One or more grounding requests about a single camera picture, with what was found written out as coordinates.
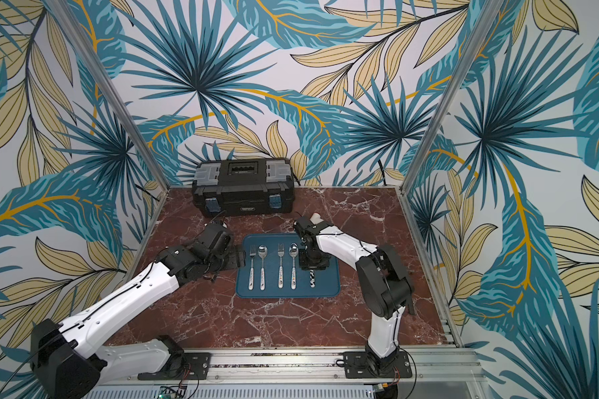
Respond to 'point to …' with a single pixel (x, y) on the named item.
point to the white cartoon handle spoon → (262, 253)
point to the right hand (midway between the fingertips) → (309, 266)
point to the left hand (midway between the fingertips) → (234, 259)
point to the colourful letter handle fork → (252, 252)
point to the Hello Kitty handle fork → (280, 250)
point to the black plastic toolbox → (245, 187)
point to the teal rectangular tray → (273, 269)
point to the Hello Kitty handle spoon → (294, 249)
